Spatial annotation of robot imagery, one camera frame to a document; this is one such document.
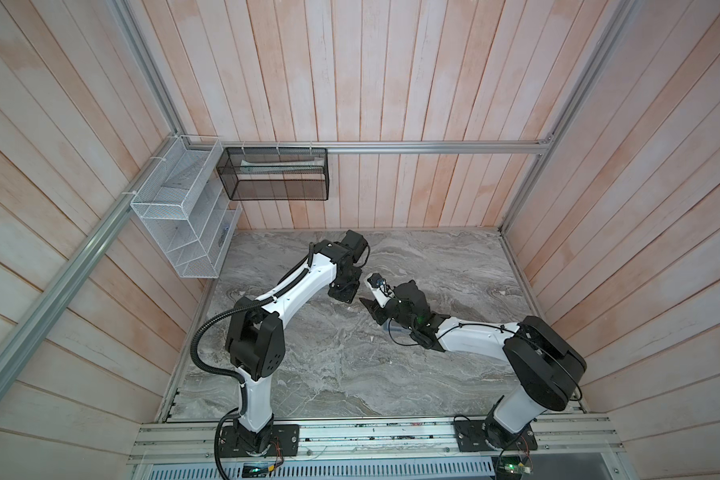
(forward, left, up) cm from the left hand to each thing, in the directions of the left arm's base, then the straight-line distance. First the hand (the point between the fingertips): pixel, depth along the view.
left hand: (359, 292), depth 86 cm
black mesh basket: (+45, +31, +10) cm, 56 cm away
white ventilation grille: (-42, -22, -13) cm, 49 cm away
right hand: (+1, -2, -1) cm, 2 cm away
